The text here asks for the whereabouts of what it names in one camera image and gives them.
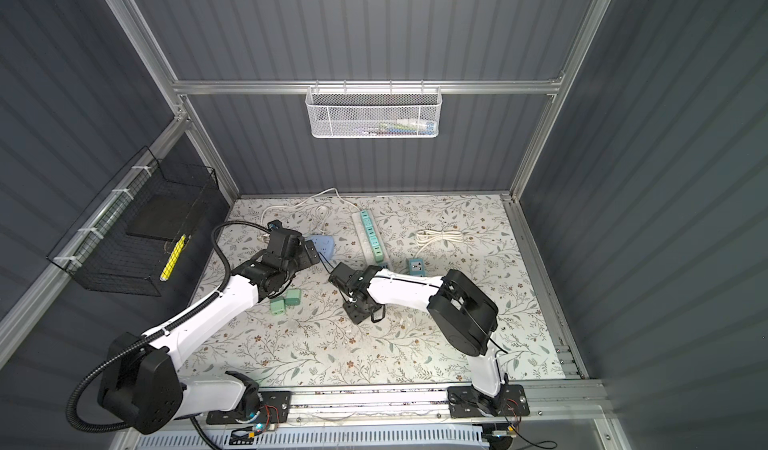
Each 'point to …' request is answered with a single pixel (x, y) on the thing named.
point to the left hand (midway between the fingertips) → (302, 252)
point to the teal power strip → (417, 267)
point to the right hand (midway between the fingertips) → (363, 313)
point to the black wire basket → (125, 245)
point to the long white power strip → (370, 239)
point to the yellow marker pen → (177, 247)
